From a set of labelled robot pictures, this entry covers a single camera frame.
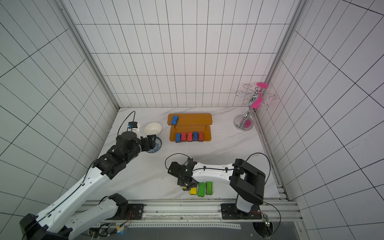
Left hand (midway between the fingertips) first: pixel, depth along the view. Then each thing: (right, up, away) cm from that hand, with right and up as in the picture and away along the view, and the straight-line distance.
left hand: (148, 139), depth 76 cm
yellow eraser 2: (+24, -28, +1) cm, 36 cm away
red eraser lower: (+17, -1, +22) cm, 28 cm away
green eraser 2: (+32, -27, +3) cm, 42 cm away
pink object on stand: (+63, +20, +14) cm, 68 cm away
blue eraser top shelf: (+12, +10, +16) cm, 22 cm away
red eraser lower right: (+29, -1, +24) cm, 38 cm away
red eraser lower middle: (+21, -1, +22) cm, 31 cm away
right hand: (+16, -27, +5) cm, 32 cm away
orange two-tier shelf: (+28, +9, +16) cm, 34 cm away
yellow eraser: (+19, -26, +1) cm, 32 cm away
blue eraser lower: (+25, -1, +23) cm, 34 cm away
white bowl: (-5, +4, +26) cm, 27 cm away
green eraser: (+28, -26, +1) cm, 38 cm away
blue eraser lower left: (+13, -2, +22) cm, 26 cm away
